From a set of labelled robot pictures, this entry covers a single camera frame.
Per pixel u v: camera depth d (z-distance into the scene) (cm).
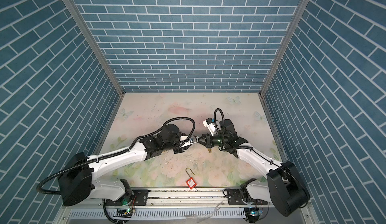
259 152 53
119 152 49
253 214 70
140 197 74
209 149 91
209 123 74
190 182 77
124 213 71
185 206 73
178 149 71
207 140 73
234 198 74
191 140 67
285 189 41
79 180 40
